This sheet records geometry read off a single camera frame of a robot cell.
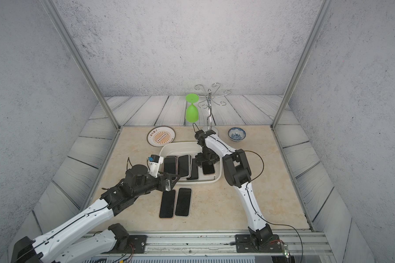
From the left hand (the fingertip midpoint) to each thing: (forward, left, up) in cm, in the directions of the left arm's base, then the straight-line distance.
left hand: (176, 177), depth 74 cm
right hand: (+18, -16, -19) cm, 31 cm away
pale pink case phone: (+16, -15, -19) cm, 29 cm away
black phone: (-8, +7, -19) cm, 22 cm away
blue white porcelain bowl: (+41, -36, -18) cm, 58 cm away
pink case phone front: (+15, -1, -16) cm, 22 cm away
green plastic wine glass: (+38, -7, +4) cm, 39 cm away
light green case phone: (-3, -2, -22) cm, 22 cm away
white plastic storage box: (+25, -5, -12) cm, 28 cm away
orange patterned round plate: (+42, +16, -18) cm, 49 cm away
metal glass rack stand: (+42, -16, +11) cm, 46 cm away
